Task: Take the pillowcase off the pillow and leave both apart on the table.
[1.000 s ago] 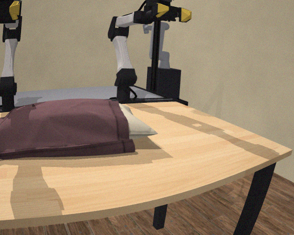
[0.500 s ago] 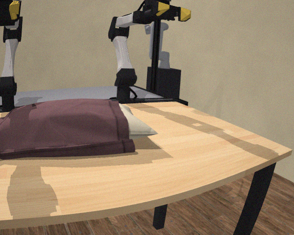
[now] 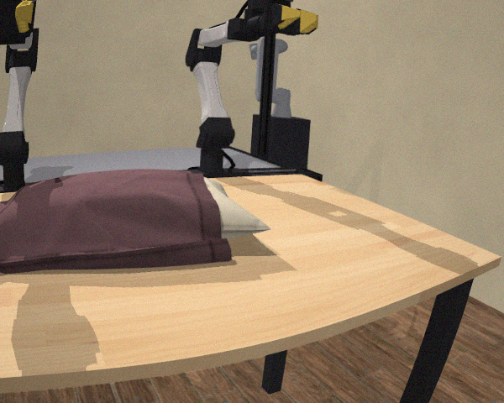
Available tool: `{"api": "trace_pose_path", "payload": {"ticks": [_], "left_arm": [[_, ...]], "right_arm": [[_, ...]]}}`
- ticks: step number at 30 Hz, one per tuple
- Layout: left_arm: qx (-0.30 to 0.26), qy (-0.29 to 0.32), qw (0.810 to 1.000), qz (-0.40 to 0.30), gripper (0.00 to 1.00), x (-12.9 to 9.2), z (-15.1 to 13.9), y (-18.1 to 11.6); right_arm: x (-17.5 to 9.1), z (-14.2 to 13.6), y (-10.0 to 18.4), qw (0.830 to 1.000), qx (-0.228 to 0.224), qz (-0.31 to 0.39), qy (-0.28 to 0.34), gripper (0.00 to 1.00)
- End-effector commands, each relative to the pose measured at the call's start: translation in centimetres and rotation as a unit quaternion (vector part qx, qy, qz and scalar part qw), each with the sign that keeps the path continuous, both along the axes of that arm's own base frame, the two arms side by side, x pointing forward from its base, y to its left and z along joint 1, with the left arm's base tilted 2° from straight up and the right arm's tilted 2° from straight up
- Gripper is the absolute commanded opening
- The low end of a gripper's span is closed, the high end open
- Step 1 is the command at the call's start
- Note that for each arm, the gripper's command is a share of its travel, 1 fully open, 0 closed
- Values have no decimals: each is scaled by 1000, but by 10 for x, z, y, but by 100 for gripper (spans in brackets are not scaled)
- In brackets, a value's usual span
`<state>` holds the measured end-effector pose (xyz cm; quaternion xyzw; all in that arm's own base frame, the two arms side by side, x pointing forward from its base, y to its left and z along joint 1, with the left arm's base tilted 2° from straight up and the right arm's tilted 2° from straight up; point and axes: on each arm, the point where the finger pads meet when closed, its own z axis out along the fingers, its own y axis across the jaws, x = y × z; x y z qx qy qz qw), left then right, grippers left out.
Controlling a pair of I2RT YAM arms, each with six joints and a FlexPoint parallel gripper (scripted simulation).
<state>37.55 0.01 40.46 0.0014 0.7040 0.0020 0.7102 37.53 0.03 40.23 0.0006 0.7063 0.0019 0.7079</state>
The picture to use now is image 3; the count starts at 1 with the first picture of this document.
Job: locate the maroon pillowcase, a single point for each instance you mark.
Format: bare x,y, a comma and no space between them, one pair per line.
115,219

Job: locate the cream pillow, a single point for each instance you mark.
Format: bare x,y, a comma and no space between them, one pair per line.
235,220

